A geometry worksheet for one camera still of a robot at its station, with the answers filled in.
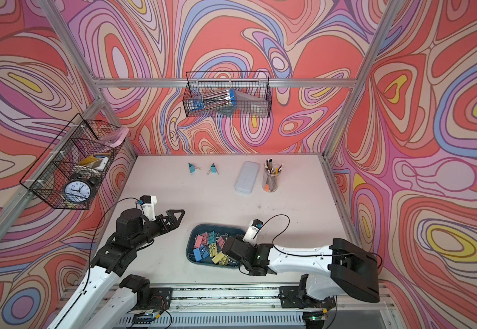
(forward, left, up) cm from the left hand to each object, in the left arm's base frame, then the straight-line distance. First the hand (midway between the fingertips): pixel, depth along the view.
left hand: (179, 215), depth 75 cm
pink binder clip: (-2, -8, -17) cm, 19 cm away
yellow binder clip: (-10, -15, -17) cm, 25 cm away
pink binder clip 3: (-4, -15, -17) cm, 23 cm away
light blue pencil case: (+32, -26, -16) cm, 44 cm away
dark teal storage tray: (+2, -16, -17) cm, 23 cm away
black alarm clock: (+3, +31, +12) cm, 34 cm away
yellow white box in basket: (+15, +30, +13) cm, 36 cm away
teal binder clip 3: (-2, -11, -17) cm, 20 cm away
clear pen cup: (+24, -37, -6) cm, 45 cm away
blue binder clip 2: (-8, -8, -16) cm, 20 cm away
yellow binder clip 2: (-7, -12, -16) cm, 21 cm away
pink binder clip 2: (-4, -5, -16) cm, 17 cm away
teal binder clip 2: (+37, -8, -16) cm, 41 cm away
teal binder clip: (+38, +4, -16) cm, 41 cm away
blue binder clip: (-9, -6, -15) cm, 19 cm away
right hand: (-5, -21, -14) cm, 26 cm away
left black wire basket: (+11, +40, +11) cm, 42 cm away
